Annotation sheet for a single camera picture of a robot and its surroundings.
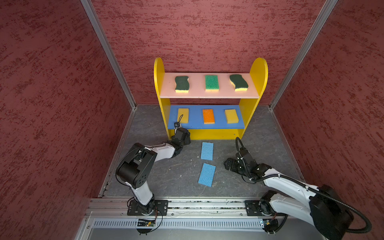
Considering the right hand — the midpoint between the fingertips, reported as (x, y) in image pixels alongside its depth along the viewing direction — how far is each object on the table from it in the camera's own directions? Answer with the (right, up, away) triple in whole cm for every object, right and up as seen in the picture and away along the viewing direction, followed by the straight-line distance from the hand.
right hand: (229, 168), depth 86 cm
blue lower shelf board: (-16, +31, +8) cm, 36 cm away
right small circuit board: (+18, -22, -14) cm, 32 cm away
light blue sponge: (-12, +8, +8) cm, 17 cm away
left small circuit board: (-46, -23, -14) cm, 53 cm away
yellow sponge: (-27, +30, +7) cm, 41 cm away
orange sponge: (-11, +31, +8) cm, 34 cm away
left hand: (-28, +17, +11) cm, 34 cm away
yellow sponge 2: (+3, +31, +6) cm, 32 cm away
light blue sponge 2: (-13, -2, -3) cm, 14 cm away
